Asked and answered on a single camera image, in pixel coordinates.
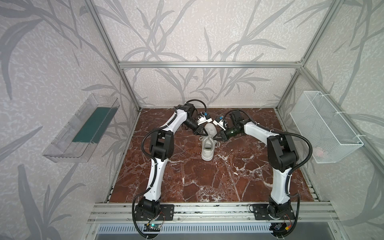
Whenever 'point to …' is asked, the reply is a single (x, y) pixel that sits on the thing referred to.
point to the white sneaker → (208, 141)
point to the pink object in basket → (320, 153)
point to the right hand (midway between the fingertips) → (214, 134)
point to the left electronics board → (152, 227)
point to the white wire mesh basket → (331, 136)
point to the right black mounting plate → (260, 213)
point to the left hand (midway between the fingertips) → (207, 129)
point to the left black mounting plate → (166, 212)
